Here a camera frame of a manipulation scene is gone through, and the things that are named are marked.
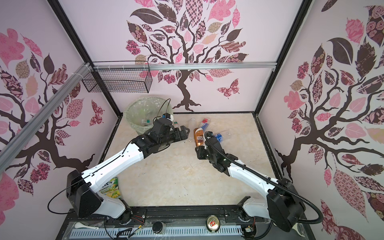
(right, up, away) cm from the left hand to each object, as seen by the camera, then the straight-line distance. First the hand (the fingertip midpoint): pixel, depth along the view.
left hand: (184, 134), depth 77 cm
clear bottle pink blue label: (+13, +6, +30) cm, 33 cm away
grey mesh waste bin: (-29, +13, +17) cm, 36 cm away
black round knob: (-10, -40, -14) cm, 44 cm away
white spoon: (-51, -44, -6) cm, 68 cm away
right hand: (+7, -8, +5) cm, 12 cm away
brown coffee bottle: (+8, -2, +4) cm, 9 cm away
